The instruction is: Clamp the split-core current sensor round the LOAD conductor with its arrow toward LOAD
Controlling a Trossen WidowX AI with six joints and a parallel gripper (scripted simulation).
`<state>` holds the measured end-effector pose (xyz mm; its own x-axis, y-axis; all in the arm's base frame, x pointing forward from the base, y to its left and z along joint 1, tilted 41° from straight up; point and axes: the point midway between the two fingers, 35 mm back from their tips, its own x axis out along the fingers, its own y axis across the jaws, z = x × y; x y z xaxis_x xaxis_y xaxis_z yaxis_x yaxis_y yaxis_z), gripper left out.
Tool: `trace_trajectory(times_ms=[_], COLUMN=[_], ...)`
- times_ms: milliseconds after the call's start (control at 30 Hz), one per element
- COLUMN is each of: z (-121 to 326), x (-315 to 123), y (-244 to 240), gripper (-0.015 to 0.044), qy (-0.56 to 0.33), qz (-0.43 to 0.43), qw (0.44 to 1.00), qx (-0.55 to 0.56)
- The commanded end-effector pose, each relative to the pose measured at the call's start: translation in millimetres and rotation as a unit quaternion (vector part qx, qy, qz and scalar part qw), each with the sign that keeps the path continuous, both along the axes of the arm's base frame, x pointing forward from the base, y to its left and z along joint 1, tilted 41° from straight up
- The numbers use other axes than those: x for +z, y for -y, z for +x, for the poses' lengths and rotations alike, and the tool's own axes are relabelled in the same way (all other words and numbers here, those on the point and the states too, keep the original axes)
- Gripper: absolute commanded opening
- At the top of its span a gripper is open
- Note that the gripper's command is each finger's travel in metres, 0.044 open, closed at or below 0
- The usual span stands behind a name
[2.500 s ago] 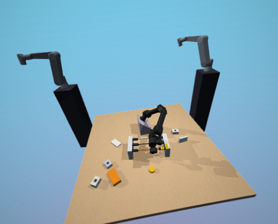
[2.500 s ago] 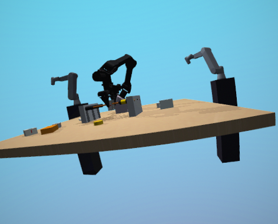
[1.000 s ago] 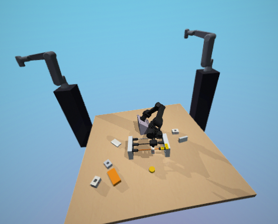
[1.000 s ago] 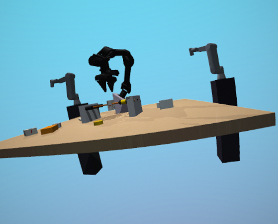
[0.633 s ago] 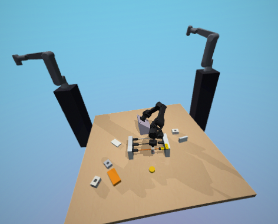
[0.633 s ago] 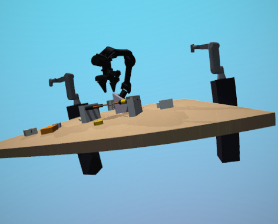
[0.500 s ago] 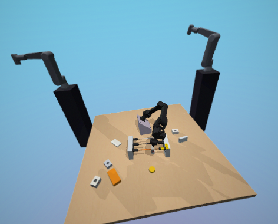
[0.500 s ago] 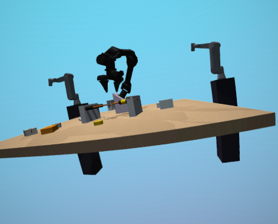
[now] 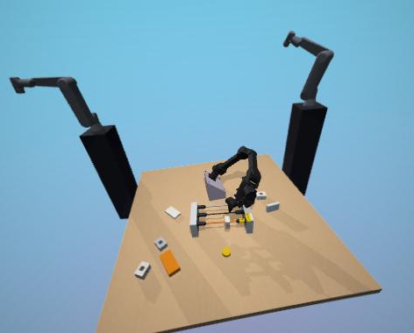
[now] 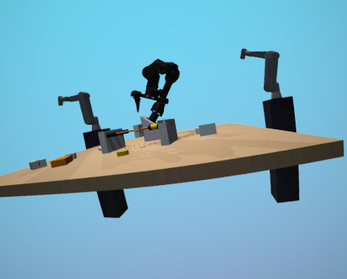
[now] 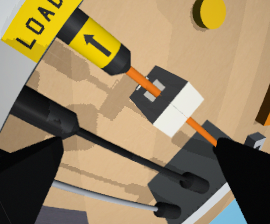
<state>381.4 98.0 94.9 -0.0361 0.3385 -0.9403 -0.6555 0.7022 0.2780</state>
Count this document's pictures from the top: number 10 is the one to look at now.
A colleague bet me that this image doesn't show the orange rectangular block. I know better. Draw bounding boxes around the orange rectangular block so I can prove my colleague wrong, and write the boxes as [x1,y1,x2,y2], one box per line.
[51,155,74,168]

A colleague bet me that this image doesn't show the yellow short cylinder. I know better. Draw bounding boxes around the yellow short cylinder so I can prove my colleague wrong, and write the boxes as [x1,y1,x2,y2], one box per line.
[117,150,129,157]

